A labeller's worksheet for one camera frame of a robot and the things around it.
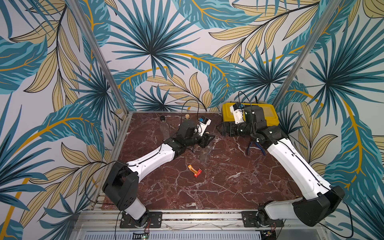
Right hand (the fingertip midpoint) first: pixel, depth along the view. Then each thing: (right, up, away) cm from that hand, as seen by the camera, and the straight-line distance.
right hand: (224, 125), depth 74 cm
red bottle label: (-12, -28, +16) cm, 34 cm away
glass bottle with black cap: (-31, -2, +8) cm, 32 cm away
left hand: (-6, -6, +5) cm, 9 cm away
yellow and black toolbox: (+35, +10, +25) cm, 44 cm away
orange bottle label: (-16, -26, +17) cm, 35 cm away
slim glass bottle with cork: (-8, -19, +23) cm, 31 cm away
